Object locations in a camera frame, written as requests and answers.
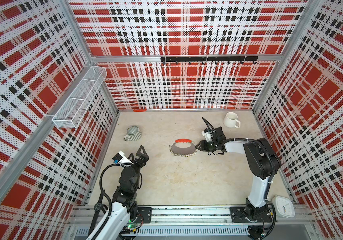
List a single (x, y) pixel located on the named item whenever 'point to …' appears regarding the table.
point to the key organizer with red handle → (182, 152)
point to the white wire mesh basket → (69, 114)
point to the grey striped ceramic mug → (133, 134)
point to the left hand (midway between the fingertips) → (139, 151)
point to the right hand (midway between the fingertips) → (198, 147)
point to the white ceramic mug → (230, 120)
